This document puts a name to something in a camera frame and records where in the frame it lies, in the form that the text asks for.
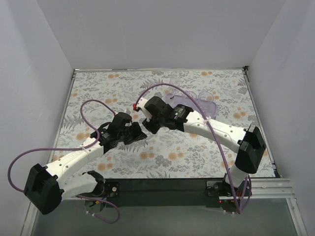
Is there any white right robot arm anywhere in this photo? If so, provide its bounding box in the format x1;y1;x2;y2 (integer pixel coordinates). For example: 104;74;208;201
134;96;266;190

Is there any clear faceted tumbler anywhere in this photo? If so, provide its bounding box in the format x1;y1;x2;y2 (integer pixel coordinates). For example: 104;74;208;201
198;91;214;110

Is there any clear wine glass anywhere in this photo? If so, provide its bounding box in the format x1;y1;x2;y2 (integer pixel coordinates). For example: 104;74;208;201
185;91;197;99

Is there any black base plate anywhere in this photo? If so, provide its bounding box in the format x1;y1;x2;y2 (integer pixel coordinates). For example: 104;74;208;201
103;179;253;208

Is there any floral patterned table mat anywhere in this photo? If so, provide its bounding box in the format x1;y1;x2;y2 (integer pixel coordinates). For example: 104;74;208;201
48;69;284;179

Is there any tall clear highball glass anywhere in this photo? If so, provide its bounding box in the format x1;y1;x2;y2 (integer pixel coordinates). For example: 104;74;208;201
169;71;182;87

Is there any aluminium frame rail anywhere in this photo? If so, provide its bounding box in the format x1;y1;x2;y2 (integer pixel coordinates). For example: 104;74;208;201
31;178;296;200

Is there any lavender plastic tray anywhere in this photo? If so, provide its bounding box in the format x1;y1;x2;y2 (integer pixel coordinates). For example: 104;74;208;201
164;94;218;119

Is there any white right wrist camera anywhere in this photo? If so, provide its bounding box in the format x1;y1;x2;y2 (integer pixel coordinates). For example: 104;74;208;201
133;98;152;121

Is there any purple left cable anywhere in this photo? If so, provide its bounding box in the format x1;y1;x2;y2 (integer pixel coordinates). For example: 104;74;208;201
7;99;121;224

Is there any small clear glass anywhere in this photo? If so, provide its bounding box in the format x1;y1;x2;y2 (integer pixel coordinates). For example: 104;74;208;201
145;133;154;142

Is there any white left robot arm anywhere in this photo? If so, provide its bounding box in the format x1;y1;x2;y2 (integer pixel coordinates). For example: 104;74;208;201
24;112;147;214

